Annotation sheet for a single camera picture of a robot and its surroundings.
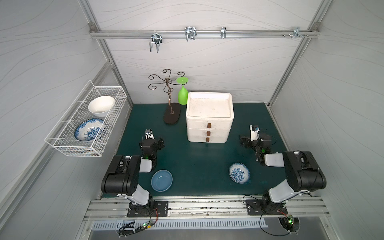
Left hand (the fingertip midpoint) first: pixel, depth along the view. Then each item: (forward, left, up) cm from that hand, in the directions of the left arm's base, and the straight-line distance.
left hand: (153, 137), depth 93 cm
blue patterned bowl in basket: (-14, +20, +27) cm, 36 cm away
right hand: (+4, -62, 0) cm, 62 cm away
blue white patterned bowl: (-19, -53, -6) cm, 57 cm away
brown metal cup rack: (+24, -7, -7) cm, 26 cm away
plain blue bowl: (-24, -9, -7) cm, 27 cm away
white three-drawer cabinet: (+5, -35, +16) cm, 39 cm away
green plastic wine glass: (+21, -19, +18) cm, 34 cm away
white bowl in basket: (+1, +21, +27) cm, 34 cm away
